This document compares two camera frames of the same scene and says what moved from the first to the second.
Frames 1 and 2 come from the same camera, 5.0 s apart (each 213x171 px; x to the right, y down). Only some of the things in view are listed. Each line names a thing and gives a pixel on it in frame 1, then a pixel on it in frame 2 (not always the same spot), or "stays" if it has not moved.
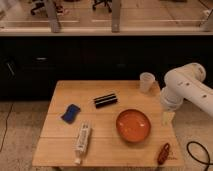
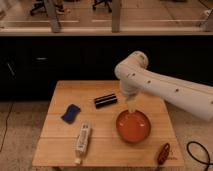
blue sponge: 70,113 stays
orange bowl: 133,125 stays
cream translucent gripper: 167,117 → 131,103
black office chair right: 105,2 stays
